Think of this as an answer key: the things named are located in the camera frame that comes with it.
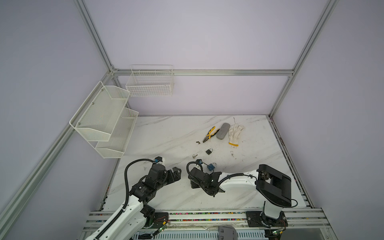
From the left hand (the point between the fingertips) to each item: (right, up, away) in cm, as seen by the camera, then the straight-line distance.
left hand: (174, 174), depth 81 cm
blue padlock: (+22, +1, +12) cm, 25 cm away
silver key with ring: (+11, +7, +17) cm, 21 cm away
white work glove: (+41, +23, +30) cm, 56 cm away
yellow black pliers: (+21, +20, +27) cm, 40 cm away
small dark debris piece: (+13, +15, +24) cm, 31 cm away
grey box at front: (+27, -25, -11) cm, 38 cm away
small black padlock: (+20, +9, +18) cm, 29 cm away
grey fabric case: (+32, +23, +27) cm, 48 cm away
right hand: (+9, -5, +5) cm, 11 cm away
